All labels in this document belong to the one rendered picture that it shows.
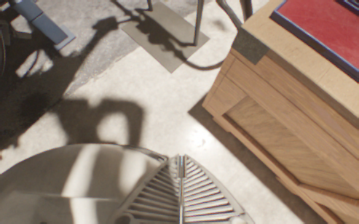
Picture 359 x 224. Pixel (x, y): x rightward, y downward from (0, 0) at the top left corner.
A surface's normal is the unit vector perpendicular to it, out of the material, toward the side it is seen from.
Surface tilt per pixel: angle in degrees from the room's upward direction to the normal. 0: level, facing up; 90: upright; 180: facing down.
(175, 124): 0
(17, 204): 73
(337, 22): 0
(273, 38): 0
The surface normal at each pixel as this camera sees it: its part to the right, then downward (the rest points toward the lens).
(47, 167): -0.07, -0.66
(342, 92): -0.02, -0.24
